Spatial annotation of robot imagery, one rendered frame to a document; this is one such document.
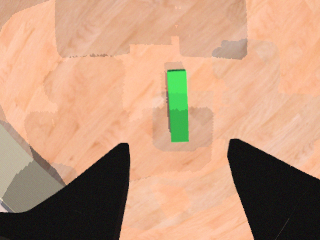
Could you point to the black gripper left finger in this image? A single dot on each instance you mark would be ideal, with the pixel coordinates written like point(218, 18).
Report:
point(90, 208)

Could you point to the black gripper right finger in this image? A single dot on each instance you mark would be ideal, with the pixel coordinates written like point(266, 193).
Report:
point(281, 202)

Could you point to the green rectangular post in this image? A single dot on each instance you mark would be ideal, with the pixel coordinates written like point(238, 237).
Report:
point(178, 104)

